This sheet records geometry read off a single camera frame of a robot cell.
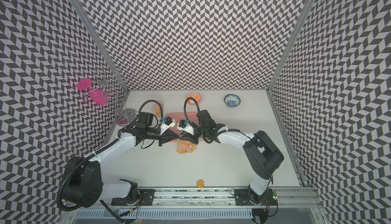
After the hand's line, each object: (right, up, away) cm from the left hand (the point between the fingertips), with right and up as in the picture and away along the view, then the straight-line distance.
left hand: (177, 137), depth 80 cm
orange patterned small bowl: (+9, +23, +31) cm, 40 cm away
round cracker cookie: (+12, -23, -3) cm, 26 cm away
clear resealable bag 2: (+4, -6, +2) cm, 7 cm away
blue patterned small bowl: (+35, +20, +29) cm, 49 cm away
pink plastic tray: (+7, +12, -8) cm, 16 cm away
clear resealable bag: (-17, +16, +19) cm, 30 cm away
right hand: (+2, 0, +2) cm, 3 cm away
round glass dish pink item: (-38, +9, +21) cm, 45 cm away
